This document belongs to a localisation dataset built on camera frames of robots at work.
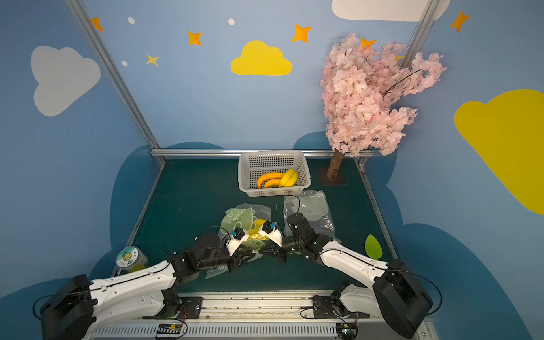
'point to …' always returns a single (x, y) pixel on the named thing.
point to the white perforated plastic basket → (253, 163)
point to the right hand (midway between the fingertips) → (264, 247)
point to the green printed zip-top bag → (248, 217)
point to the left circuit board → (169, 328)
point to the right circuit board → (346, 331)
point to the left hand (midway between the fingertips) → (254, 249)
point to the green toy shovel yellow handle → (373, 246)
